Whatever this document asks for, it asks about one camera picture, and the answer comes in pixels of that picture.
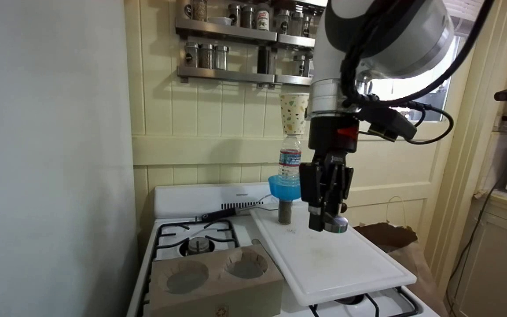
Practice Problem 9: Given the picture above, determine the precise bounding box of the brown paper bag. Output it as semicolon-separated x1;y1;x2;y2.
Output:
353;195;448;317

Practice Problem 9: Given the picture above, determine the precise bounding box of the blue funnel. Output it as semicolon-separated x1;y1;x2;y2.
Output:
267;175;302;202

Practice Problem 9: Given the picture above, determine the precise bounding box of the metal spice rack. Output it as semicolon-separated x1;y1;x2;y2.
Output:
175;17;316;87

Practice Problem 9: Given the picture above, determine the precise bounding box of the clear water bottle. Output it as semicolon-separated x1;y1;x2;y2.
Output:
278;134;303;186

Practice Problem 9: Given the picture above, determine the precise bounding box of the cardboard cup holder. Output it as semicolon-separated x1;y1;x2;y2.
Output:
148;244;284;317

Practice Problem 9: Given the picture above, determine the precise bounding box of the black handled utensil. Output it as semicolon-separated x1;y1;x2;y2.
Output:
195;204;280;222

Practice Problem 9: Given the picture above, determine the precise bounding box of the cream cabinet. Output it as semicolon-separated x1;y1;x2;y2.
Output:
451;192;507;317

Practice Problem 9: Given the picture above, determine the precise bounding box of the black cable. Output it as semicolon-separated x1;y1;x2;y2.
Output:
445;175;503;305

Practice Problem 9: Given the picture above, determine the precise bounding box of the spice jar with dark contents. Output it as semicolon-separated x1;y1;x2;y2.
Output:
278;199;293;225

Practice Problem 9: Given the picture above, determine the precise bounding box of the white cutting board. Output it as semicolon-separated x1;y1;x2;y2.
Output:
250;203;417;307

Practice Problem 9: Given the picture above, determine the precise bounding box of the silver jar lid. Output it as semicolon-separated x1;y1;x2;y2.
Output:
324;215;349;228

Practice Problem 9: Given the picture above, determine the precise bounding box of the white stove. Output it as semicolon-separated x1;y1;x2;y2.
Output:
126;182;441;317

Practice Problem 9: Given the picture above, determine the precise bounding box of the black stove burner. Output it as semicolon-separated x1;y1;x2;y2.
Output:
154;218;240;261
309;286;422;317

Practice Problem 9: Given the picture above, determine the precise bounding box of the row of spice jars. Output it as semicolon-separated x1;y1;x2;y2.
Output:
180;0;325;38
184;41;230;70

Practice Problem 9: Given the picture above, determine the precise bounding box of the glass spice jar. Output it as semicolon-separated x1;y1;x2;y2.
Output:
293;54;312;78

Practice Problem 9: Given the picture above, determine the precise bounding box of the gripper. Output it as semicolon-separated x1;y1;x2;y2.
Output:
299;114;360;232

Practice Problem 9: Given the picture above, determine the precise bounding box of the speckled paper cup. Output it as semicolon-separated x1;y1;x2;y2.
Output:
279;92;310;136

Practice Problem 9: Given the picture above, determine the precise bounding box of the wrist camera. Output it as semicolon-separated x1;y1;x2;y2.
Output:
358;106;418;142

